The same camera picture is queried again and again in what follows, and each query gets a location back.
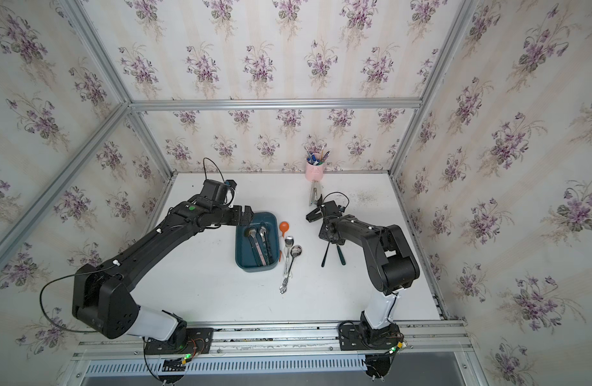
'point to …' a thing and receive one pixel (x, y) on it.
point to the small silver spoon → (289, 242)
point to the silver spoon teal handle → (262, 232)
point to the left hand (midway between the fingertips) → (247, 215)
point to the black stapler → (313, 215)
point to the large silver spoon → (295, 252)
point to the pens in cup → (313, 160)
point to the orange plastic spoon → (284, 227)
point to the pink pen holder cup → (314, 172)
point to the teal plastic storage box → (246, 259)
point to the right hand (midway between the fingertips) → (332, 236)
